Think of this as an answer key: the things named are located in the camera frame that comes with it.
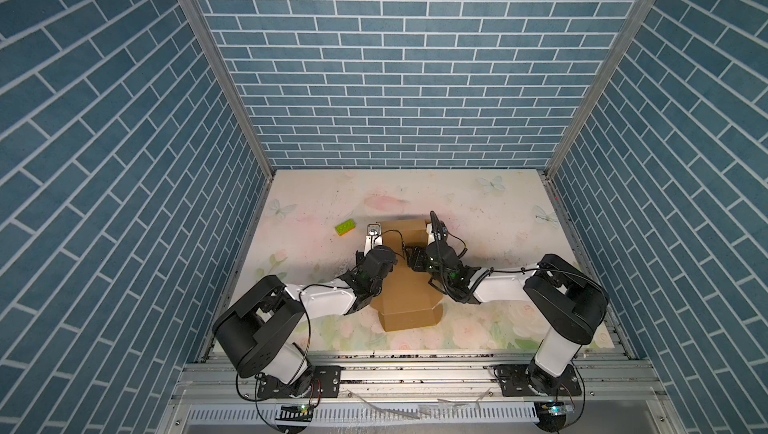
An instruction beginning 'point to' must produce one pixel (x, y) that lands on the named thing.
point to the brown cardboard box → (406, 298)
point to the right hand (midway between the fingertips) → (407, 247)
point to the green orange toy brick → (345, 227)
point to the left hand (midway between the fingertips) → (382, 244)
